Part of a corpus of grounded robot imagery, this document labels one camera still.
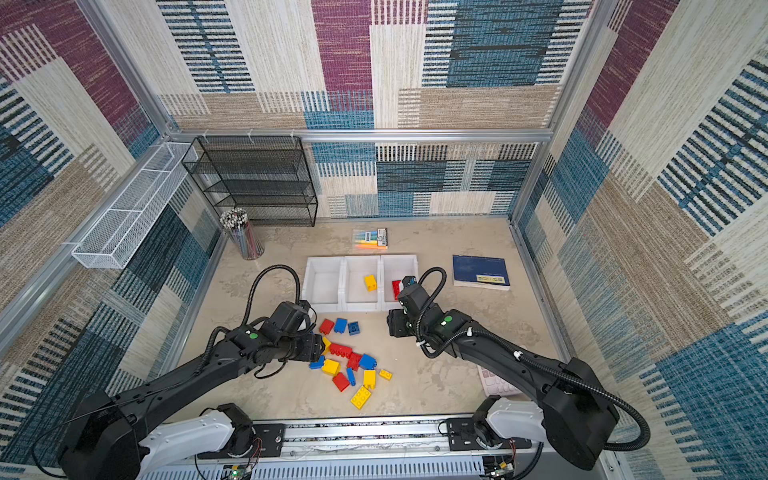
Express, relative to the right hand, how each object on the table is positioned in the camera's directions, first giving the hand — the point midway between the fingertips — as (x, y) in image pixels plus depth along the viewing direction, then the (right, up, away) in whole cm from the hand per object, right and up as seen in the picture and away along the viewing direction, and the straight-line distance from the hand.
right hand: (398, 323), depth 83 cm
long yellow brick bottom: (-10, -18, -4) cm, 21 cm away
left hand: (-22, -5, 0) cm, 23 cm away
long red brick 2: (0, +7, +16) cm, 17 cm away
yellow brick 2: (-18, -12, 0) cm, 22 cm away
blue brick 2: (-9, -11, +2) cm, 14 cm away
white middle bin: (-13, +5, +16) cm, 22 cm away
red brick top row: (-22, -4, +12) cm, 25 cm away
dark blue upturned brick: (-13, -4, +9) cm, 16 cm away
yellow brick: (-8, +9, +17) cm, 21 cm away
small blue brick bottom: (-13, -14, 0) cm, 19 cm away
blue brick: (-22, -11, 0) cm, 24 cm away
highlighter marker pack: (-9, +24, +29) cm, 39 cm away
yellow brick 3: (-8, -14, -2) cm, 16 cm away
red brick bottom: (-16, -15, -1) cm, 22 cm away
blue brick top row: (-17, -3, +9) cm, 20 cm away
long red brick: (-16, -8, +3) cm, 18 cm away
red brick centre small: (-12, -11, +2) cm, 16 cm away
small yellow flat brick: (-4, -14, -1) cm, 14 cm away
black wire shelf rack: (-47, +46, +26) cm, 70 cm away
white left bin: (-24, +8, +19) cm, 32 cm away
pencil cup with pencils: (-50, +26, +17) cm, 59 cm away
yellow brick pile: (-20, -6, +1) cm, 21 cm away
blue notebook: (+30, +12, +20) cm, 38 cm away
